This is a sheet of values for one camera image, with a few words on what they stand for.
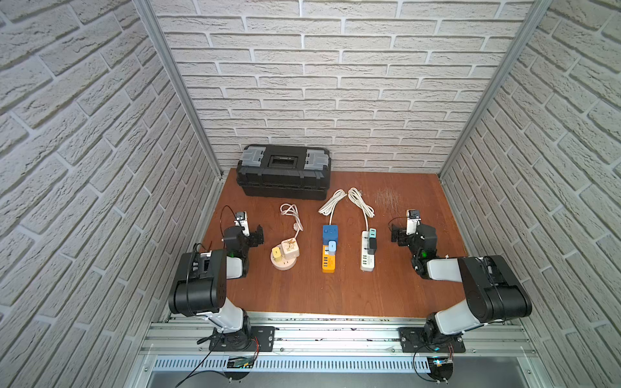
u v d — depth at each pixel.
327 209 1.02
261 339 0.74
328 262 0.88
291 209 1.03
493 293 0.46
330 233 0.90
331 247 0.87
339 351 0.74
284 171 0.98
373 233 0.90
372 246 0.88
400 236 0.85
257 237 0.89
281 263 0.87
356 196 1.07
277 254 0.85
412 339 0.74
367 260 0.88
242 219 0.81
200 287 0.45
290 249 0.85
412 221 0.81
